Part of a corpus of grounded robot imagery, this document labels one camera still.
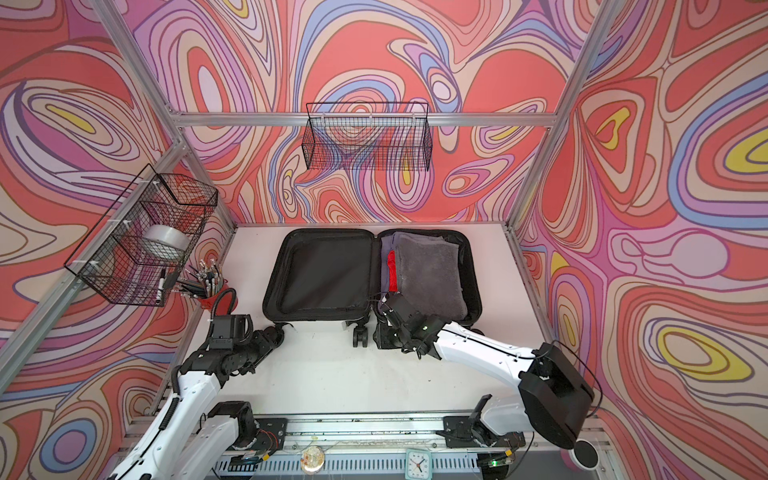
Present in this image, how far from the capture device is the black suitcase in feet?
2.88

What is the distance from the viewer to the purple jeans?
3.20 ft

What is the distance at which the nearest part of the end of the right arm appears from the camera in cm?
59

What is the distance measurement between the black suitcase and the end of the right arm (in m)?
0.25

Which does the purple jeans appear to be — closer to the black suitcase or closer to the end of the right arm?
the black suitcase

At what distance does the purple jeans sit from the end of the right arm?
0.33 metres
